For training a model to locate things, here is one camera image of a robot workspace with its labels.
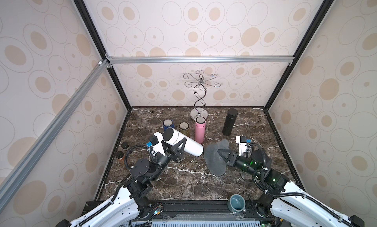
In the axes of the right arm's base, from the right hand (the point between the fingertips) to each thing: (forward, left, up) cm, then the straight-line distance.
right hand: (223, 150), depth 70 cm
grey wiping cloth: (-5, +4, -2) cm, 7 cm away
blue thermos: (+17, +30, -1) cm, 34 cm away
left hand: (-2, +17, +13) cm, 21 cm away
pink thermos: (+18, +11, -7) cm, 22 cm away
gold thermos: (+14, +20, -2) cm, 25 cm away
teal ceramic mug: (-17, -9, -23) cm, 30 cm away
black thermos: (+27, -8, -2) cm, 28 cm away
